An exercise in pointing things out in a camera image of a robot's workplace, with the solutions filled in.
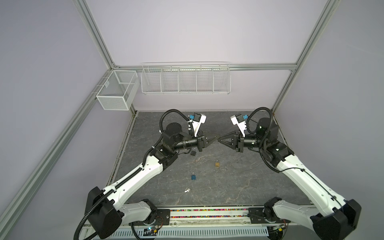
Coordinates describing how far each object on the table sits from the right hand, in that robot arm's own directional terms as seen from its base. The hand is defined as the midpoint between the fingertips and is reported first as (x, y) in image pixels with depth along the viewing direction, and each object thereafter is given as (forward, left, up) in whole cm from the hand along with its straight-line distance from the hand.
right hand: (218, 141), depth 63 cm
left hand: (0, 0, +2) cm, 2 cm away
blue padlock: (-3, +12, -33) cm, 35 cm away
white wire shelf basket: (+52, +17, -3) cm, 55 cm away
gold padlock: (+6, -3, -33) cm, 34 cm away
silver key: (-10, +14, -34) cm, 38 cm away
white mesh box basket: (+47, +63, -8) cm, 79 cm away
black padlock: (+14, +12, -33) cm, 38 cm away
